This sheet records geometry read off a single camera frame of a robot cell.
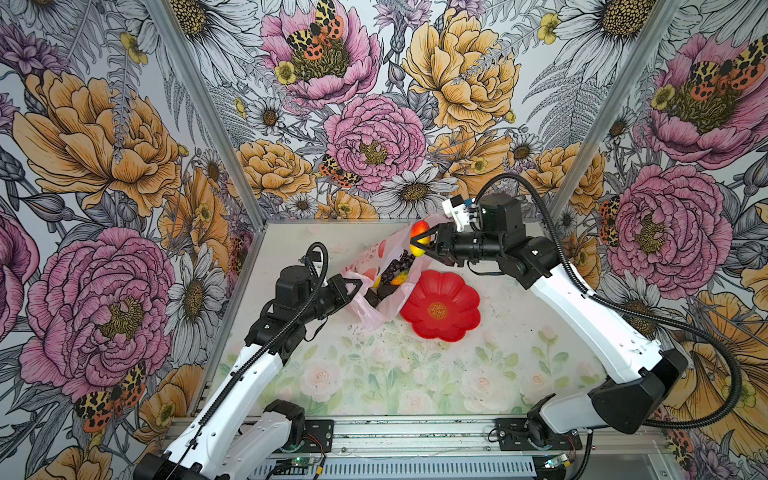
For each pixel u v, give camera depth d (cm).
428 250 62
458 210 64
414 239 65
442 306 98
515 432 74
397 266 100
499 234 52
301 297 56
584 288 45
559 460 72
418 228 66
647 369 40
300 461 71
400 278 99
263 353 49
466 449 73
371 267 85
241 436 55
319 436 74
